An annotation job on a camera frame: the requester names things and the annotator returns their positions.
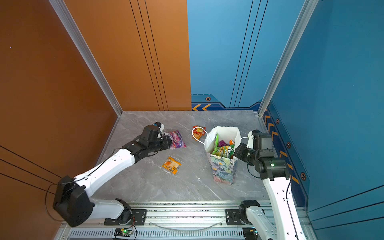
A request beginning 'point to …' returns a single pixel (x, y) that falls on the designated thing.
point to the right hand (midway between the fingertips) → (233, 148)
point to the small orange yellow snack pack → (171, 165)
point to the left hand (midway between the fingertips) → (174, 140)
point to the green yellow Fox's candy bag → (226, 151)
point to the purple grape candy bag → (222, 143)
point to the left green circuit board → (123, 232)
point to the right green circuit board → (250, 233)
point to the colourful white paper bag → (224, 169)
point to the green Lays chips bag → (215, 151)
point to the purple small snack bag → (177, 141)
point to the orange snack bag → (231, 142)
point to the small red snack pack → (197, 132)
